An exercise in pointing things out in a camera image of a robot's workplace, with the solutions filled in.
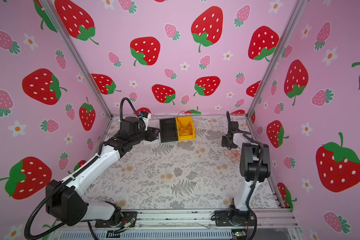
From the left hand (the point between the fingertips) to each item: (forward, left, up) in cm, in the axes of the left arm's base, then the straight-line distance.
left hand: (156, 128), depth 80 cm
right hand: (+6, -45, -22) cm, 51 cm away
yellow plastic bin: (+25, -15, -20) cm, 35 cm away
